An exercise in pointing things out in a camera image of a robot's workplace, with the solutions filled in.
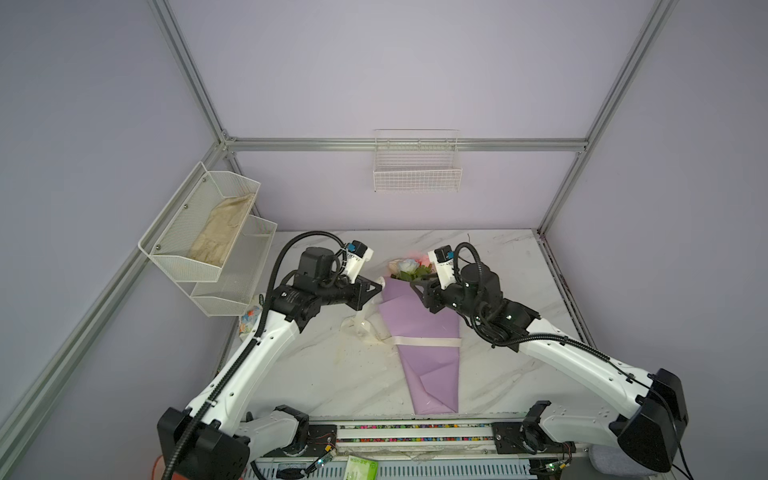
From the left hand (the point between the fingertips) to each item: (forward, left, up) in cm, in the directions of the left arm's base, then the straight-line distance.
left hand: (381, 290), depth 72 cm
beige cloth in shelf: (+15, +44, +3) cm, 47 cm away
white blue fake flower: (+22, -8, -17) cm, 29 cm away
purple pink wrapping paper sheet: (-12, -14, -21) cm, 28 cm away
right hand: (+2, -8, +1) cm, 9 cm away
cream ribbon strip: (-3, -13, -23) cm, 26 cm away
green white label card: (-34, +4, -24) cm, 42 cm away
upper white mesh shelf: (+15, +50, +4) cm, 53 cm away
